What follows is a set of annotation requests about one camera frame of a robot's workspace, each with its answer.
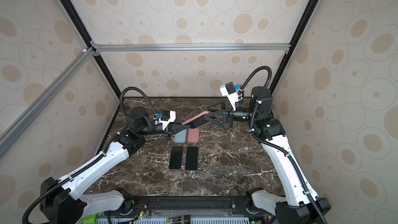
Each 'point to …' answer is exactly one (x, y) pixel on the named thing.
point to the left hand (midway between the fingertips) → (190, 125)
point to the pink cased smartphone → (193, 135)
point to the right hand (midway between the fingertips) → (207, 115)
